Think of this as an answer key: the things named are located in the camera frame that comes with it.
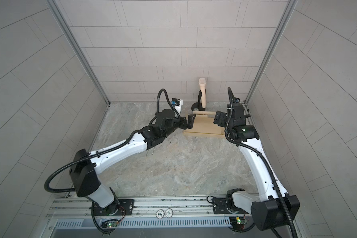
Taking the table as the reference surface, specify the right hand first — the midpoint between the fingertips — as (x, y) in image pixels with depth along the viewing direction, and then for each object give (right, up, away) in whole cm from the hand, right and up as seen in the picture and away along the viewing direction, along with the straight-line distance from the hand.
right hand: (222, 114), depth 77 cm
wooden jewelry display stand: (-7, -8, +24) cm, 26 cm away
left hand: (-16, +1, -2) cm, 16 cm away
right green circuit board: (+5, -50, -9) cm, 51 cm away
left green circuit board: (-52, -48, -12) cm, 72 cm away
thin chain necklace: (-43, -25, +12) cm, 51 cm away
